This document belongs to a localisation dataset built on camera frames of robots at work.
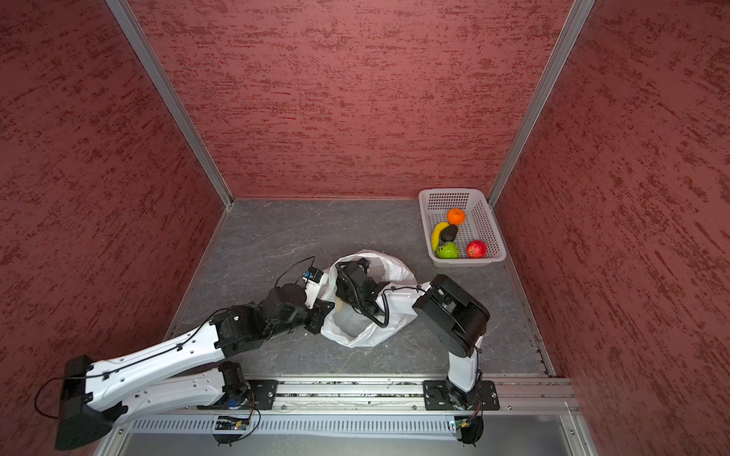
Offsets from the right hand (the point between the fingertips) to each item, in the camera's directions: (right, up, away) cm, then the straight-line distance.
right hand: (333, 295), depth 90 cm
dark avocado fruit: (+42, +20, +14) cm, 48 cm away
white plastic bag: (+6, -9, -6) cm, 12 cm away
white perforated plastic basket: (+55, +24, +17) cm, 62 cm away
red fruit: (+50, +15, +7) cm, 53 cm away
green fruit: (+40, +14, +7) cm, 43 cm away
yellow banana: (+37, +20, +15) cm, 45 cm away
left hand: (+2, 0, -17) cm, 17 cm away
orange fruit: (+46, +27, +20) cm, 57 cm away
